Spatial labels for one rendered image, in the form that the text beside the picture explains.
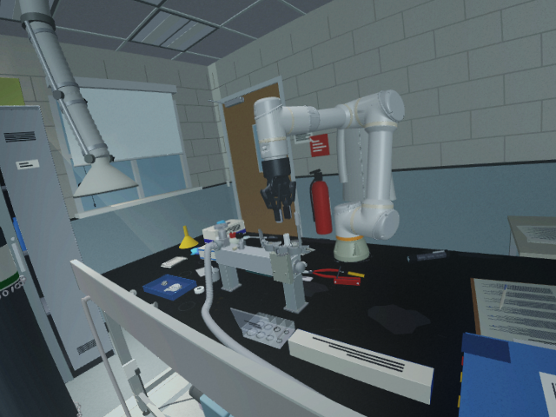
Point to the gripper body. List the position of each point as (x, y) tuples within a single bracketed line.
[(275, 168)]

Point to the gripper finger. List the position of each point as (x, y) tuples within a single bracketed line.
[(287, 197), (272, 200)]

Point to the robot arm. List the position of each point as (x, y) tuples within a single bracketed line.
[(378, 165)]

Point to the white cylindrical knob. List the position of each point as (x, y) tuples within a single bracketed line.
[(286, 240)]

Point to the grey V-band clamp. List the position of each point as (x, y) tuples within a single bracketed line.
[(271, 245)]

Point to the grey foreline manifold on legs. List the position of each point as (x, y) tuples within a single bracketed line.
[(247, 260)]

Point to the grey valve block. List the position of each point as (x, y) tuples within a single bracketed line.
[(284, 267)]

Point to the white and blue instrument box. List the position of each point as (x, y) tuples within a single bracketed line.
[(213, 236)]

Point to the blue tray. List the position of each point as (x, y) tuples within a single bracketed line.
[(156, 290)]

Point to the brown door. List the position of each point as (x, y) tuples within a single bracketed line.
[(243, 174)]

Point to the red fire extinguisher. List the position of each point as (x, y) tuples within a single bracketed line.
[(321, 204)]

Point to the yellow funnel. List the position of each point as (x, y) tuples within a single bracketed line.
[(187, 241)]

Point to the small white card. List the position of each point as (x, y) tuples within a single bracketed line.
[(200, 272)]

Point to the yellow marker pen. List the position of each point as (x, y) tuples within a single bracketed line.
[(355, 274)]

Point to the red flat block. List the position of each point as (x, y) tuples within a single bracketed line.
[(346, 281)]

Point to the white folded wipe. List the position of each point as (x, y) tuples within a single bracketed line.
[(174, 261)]

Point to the white tape roll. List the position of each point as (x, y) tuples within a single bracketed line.
[(199, 290)]

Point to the window with white blind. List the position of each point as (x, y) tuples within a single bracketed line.
[(130, 130)]

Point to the black marker pen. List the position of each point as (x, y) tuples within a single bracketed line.
[(428, 256)]

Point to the long white carton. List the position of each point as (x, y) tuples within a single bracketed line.
[(360, 360)]

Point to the grey metal cabinet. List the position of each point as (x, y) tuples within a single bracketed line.
[(39, 226)]

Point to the grey side table with paper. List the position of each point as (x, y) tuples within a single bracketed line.
[(534, 236)]

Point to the clipboard with printed paper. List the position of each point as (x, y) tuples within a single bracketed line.
[(521, 308)]

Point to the blue binder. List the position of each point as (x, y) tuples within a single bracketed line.
[(499, 382)]

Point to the white wall sign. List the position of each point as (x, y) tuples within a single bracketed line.
[(301, 138)]

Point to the red wall sign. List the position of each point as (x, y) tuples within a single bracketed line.
[(319, 145)]

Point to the grey wall conduit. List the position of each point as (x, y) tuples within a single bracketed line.
[(213, 113)]

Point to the white shelf rail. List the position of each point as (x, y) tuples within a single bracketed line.
[(195, 339)]

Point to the white tubular frame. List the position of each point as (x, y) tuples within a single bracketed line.
[(121, 360)]

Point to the grey extraction duct with hood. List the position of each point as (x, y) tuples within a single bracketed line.
[(65, 87)]

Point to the green wall poster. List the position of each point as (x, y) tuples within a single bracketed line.
[(9, 92)]

